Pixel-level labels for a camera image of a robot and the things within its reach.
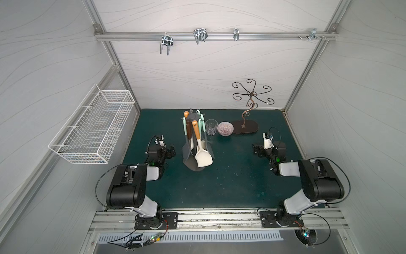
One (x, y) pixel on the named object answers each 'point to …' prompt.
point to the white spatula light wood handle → (203, 157)
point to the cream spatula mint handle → (203, 125)
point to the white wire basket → (90, 134)
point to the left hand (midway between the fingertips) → (166, 145)
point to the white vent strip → (171, 236)
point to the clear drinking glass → (211, 125)
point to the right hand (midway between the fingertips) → (262, 142)
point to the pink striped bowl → (225, 128)
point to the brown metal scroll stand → (245, 126)
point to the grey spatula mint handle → (186, 151)
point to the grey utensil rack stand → (191, 165)
